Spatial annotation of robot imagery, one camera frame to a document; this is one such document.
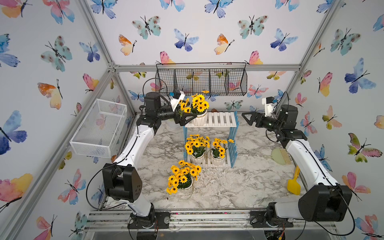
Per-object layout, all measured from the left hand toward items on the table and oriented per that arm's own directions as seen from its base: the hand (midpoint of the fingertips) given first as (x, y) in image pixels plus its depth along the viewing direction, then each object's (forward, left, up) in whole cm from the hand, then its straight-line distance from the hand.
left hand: (192, 108), depth 73 cm
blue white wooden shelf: (0, -12, -9) cm, 16 cm away
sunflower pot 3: (-13, -13, -20) cm, 27 cm away
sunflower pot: (-26, +6, -21) cm, 34 cm away
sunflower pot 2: (-10, -1, -18) cm, 20 cm away
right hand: (-1, -28, -4) cm, 29 cm away
